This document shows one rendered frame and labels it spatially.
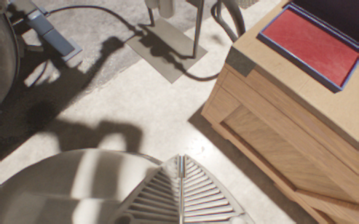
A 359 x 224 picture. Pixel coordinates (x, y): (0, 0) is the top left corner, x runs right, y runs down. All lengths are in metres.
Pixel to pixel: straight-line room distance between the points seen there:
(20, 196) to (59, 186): 0.09
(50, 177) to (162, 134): 0.43
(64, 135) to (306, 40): 0.95
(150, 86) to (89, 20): 0.70
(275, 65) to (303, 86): 0.05
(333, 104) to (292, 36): 0.14
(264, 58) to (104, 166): 0.39
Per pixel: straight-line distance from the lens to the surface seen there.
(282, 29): 0.35
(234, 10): 0.50
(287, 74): 0.29
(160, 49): 0.89
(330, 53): 0.37
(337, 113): 0.31
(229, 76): 0.34
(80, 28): 1.25
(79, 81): 0.96
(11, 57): 0.68
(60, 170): 0.41
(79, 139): 0.84
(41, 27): 1.02
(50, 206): 0.50
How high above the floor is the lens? 0.66
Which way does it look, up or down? 72 degrees down
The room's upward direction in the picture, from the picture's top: 3 degrees counter-clockwise
